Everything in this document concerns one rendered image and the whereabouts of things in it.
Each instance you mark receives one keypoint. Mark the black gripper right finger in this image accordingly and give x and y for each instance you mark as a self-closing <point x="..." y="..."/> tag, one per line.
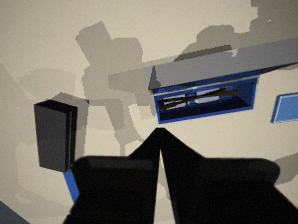
<point x="186" y="171"/>

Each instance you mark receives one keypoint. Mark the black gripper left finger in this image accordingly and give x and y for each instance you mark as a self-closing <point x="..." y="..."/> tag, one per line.
<point x="138" y="171"/>

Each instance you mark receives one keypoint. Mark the blue notebook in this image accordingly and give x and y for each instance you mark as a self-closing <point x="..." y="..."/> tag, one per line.
<point x="71" y="184"/>

